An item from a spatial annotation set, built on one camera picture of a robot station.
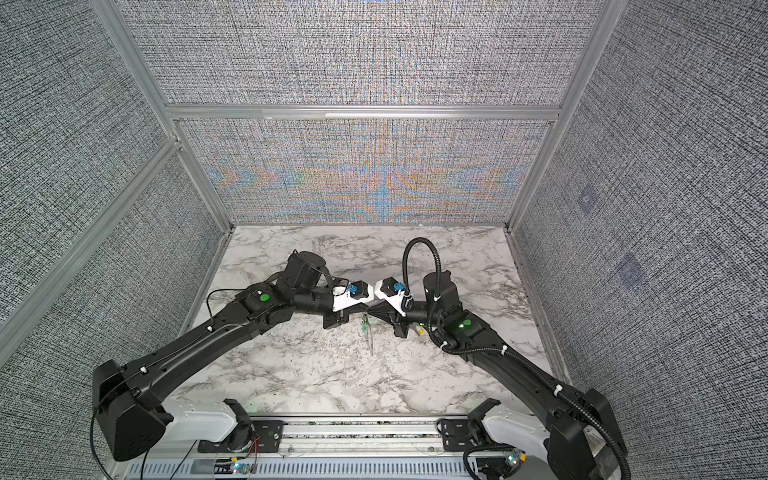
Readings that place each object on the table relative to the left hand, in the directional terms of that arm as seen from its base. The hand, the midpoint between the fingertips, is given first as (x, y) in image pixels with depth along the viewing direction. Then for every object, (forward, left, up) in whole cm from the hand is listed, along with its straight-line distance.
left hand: (365, 304), depth 72 cm
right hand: (0, -1, -1) cm, 2 cm away
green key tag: (-2, 0, -7) cm, 7 cm away
